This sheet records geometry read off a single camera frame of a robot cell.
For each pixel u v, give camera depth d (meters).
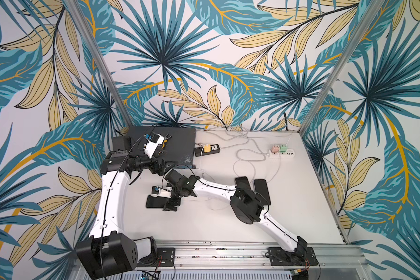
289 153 1.06
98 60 0.82
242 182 0.96
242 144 1.13
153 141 0.62
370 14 0.70
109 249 0.38
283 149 1.03
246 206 0.58
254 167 1.03
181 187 0.77
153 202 0.90
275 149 1.03
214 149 1.08
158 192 0.78
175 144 1.06
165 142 1.06
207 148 1.03
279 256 0.73
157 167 0.64
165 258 0.73
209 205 0.87
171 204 0.80
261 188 0.92
